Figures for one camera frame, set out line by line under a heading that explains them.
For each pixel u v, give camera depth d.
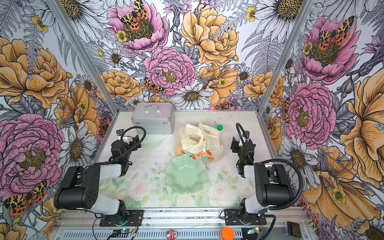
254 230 0.72
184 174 0.89
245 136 0.77
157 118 0.98
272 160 0.54
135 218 0.74
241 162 0.73
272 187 0.46
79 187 0.45
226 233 0.61
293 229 0.70
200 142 0.84
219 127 0.99
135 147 0.87
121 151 0.71
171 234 0.66
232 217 0.74
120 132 0.79
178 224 0.73
